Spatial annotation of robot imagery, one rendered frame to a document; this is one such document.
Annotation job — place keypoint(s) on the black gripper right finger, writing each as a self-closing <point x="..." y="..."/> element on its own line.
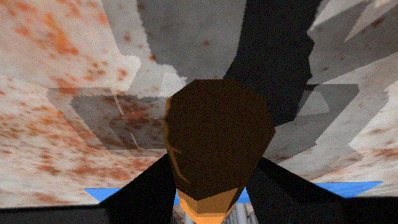
<point x="279" y="196"/>

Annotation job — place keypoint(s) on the orange-brown hook pick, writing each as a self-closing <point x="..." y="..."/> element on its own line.
<point x="215" y="132"/>

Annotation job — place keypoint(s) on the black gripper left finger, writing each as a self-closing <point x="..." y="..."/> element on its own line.
<point x="148" y="199"/>

